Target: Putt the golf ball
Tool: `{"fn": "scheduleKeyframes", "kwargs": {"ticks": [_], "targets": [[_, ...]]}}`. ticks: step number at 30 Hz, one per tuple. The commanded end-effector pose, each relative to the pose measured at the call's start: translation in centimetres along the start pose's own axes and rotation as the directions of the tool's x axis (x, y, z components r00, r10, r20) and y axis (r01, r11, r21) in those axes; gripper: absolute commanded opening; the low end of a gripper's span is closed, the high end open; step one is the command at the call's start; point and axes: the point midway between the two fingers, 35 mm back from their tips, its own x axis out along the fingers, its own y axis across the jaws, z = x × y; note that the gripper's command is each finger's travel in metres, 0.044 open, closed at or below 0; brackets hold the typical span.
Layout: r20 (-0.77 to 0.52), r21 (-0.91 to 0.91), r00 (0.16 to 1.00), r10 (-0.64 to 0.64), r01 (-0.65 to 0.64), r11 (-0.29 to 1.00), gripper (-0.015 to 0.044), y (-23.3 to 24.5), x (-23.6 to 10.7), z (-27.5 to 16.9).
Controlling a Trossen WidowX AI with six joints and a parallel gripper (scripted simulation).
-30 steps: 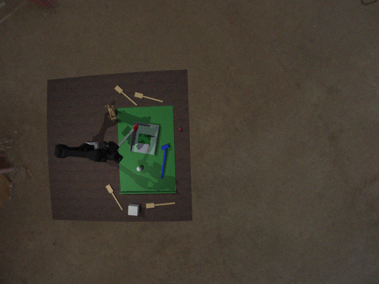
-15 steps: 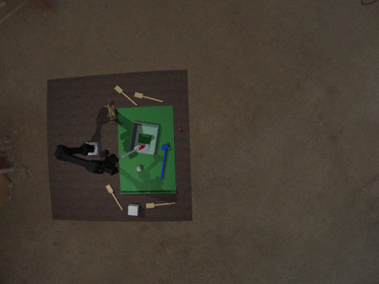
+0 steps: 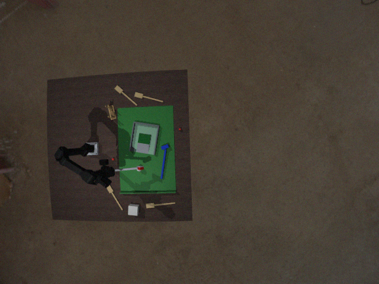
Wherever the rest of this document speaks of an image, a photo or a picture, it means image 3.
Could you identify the blue putter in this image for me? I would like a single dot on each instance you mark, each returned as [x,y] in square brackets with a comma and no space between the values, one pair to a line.
[163,147]

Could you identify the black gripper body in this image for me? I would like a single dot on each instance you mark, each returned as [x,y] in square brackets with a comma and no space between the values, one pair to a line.
[103,163]

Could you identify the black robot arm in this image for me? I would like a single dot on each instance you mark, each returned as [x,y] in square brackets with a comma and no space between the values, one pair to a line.
[89,176]

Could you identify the green rectangular mat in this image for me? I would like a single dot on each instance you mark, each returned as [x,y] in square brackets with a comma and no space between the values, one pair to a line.
[148,179]

